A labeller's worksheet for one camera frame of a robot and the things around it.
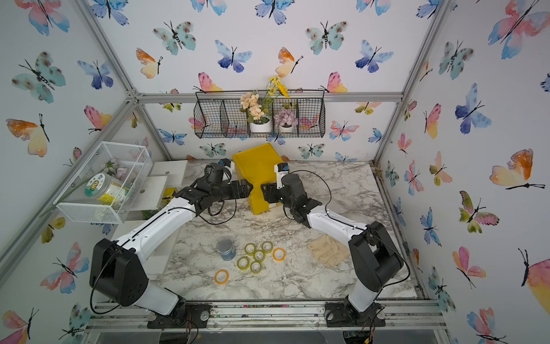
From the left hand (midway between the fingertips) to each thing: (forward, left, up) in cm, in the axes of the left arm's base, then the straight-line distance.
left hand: (246, 185), depth 84 cm
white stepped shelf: (+10, +37, -5) cm, 39 cm away
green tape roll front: (-24, -3, -21) cm, 32 cm away
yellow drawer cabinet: (+12, -3, -1) cm, 13 cm away
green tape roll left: (-23, +2, -21) cm, 31 cm away
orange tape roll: (-22, -11, -21) cm, 32 cm away
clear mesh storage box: (+5, +43, +8) cm, 44 cm away
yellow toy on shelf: (+5, +37, -13) cm, 39 cm away
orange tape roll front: (-27, +8, -21) cm, 35 cm away
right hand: (0, -8, 0) cm, 8 cm away
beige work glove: (-19, -32, -21) cm, 43 cm away
